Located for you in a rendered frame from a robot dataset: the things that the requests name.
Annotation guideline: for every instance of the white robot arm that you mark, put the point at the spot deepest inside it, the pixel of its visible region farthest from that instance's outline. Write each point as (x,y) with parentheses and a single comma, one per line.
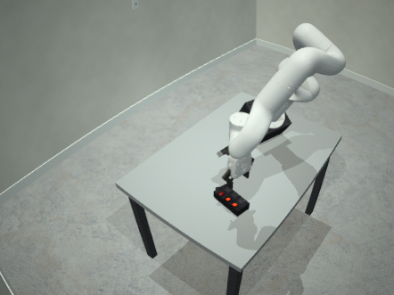
(285,87)

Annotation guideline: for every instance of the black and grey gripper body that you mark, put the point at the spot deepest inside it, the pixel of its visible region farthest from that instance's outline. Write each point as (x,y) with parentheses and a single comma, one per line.
(238,167)

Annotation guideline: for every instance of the black power strip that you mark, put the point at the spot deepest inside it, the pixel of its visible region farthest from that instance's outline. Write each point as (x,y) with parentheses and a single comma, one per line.
(231,200)

